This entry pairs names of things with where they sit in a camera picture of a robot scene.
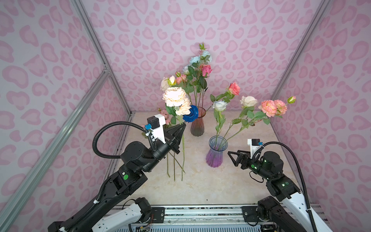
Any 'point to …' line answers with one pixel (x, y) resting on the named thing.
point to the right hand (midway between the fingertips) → (233, 152)
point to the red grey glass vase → (197, 126)
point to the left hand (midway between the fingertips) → (185, 123)
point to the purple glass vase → (217, 144)
